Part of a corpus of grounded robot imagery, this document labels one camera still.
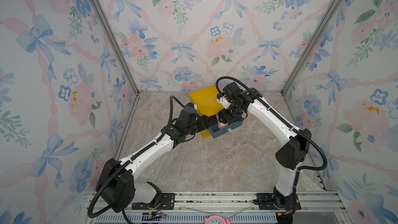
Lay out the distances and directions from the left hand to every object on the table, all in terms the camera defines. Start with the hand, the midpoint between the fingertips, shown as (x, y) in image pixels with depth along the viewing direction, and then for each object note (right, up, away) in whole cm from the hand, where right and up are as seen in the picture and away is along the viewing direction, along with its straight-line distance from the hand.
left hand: (210, 120), depth 79 cm
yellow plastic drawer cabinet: (-2, +12, +9) cm, 15 cm away
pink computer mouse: (+6, -3, +3) cm, 7 cm away
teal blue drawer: (+2, -5, -4) cm, 7 cm away
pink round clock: (+2, -42, -11) cm, 44 cm away
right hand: (+9, +2, +4) cm, 10 cm away
